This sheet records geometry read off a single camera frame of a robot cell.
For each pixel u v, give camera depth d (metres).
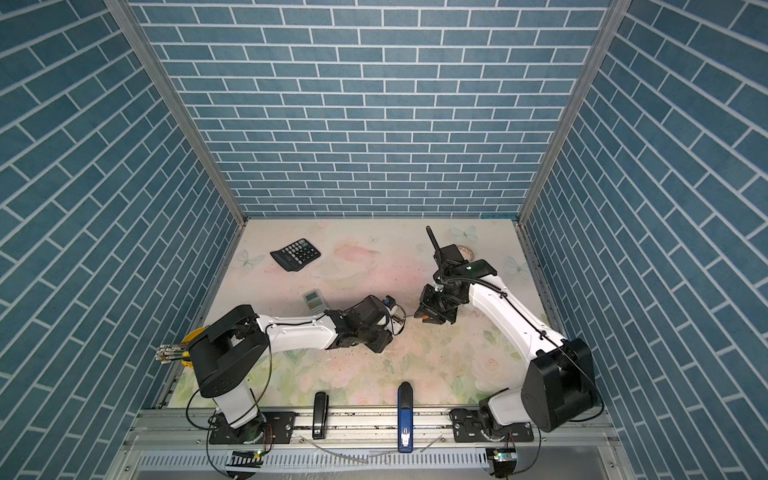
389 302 0.80
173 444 0.75
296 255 1.06
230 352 0.47
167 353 0.69
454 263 0.65
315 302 0.96
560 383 0.41
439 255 0.67
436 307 0.71
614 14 0.71
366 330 0.69
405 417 0.75
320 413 0.73
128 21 0.71
